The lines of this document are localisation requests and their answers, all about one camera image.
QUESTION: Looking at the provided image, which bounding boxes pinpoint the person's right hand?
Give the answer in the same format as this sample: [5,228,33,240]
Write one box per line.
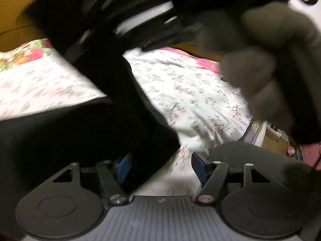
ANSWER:
[196,1,321,141]

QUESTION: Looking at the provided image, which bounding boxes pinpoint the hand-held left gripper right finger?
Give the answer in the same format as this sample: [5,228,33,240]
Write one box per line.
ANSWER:
[191,152,272,204]

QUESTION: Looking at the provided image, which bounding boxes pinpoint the pink printed bag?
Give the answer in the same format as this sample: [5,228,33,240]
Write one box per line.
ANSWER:
[288,142,321,167]

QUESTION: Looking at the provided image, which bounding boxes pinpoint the white floral bed sheet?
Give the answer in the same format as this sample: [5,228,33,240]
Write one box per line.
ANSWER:
[0,39,254,196]

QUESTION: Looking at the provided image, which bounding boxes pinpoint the black pants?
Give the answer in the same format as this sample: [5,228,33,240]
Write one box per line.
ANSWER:
[0,0,181,196]

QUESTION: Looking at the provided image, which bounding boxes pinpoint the cardboard box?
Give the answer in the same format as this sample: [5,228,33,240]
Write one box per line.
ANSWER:
[261,127,291,156]

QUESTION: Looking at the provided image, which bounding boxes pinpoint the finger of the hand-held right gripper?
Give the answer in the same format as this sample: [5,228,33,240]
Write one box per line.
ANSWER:
[63,7,121,63]

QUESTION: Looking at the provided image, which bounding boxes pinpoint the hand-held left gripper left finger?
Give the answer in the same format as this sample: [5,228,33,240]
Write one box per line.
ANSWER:
[51,153,133,205]

